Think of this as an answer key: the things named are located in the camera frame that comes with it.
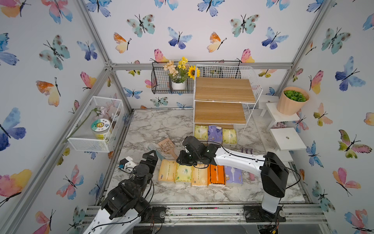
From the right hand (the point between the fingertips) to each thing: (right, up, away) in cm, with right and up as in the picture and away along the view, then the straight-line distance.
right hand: (177, 160), depth 78 cm
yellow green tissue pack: (+3, -9, +5) cm, 10 cm away
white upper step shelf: (+55, +29, +14) cm, 64 cm away
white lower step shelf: (+61, +10, +7) cm, 63 cm away
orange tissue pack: (+21, -8, +2) cm, 23 cm away
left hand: (-9, +4, -7) cm, 12 cm away
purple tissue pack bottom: (+23, +12, +22) cm, 34 cm away
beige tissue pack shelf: (-6, -8, +7) cm, 12 cm away
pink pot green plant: (+60, +31, 0) cm, 68 cm away
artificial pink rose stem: (-35, +26, +1) cm, 44 cm away
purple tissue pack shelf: (+31, -9, +3) cm, 32 cm away
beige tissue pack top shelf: (+12, -10, +5) cm, 16 cm away
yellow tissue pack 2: (+33, +11, +21) cm, 40 cm away
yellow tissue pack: (+14, +14, +21) cm, 29 cm away
